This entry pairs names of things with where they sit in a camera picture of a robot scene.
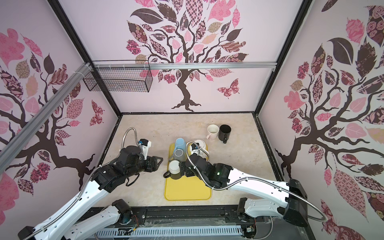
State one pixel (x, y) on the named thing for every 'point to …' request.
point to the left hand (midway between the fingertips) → (158, 161)
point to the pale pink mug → (213, 129)
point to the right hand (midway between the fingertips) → (185, 162)
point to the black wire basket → (119, 76)
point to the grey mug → (180, 154)
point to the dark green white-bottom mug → (174, 170)
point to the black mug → (224, 133)
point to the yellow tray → (187, 188)
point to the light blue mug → (180, 143)
